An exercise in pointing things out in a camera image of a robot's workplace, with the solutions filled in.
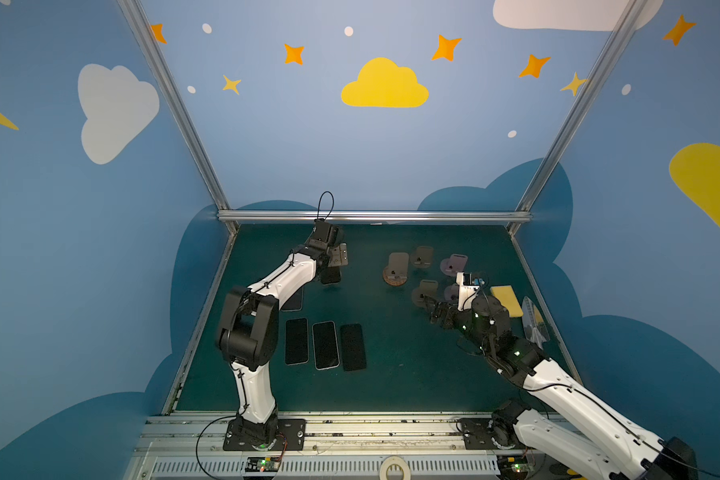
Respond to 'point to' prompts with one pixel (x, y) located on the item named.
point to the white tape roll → (395, 460)
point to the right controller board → (513, 466)
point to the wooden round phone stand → (396, 274)
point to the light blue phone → (295, 302)
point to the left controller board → (262, 464)
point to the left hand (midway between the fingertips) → (332, 252)
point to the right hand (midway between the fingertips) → (442, 293)
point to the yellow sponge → (508, 300)
